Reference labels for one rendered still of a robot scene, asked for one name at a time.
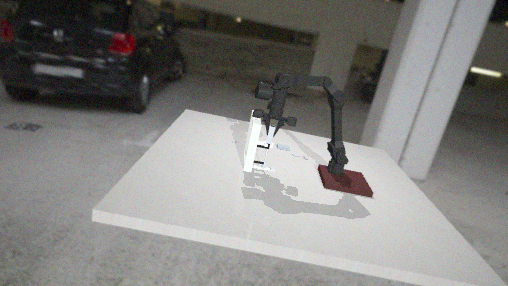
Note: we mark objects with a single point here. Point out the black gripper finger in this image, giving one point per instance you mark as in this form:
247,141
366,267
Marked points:
277,128
267,123

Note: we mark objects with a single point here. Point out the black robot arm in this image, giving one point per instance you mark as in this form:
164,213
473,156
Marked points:
336,99

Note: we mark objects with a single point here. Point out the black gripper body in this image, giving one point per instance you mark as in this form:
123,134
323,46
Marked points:
276,111

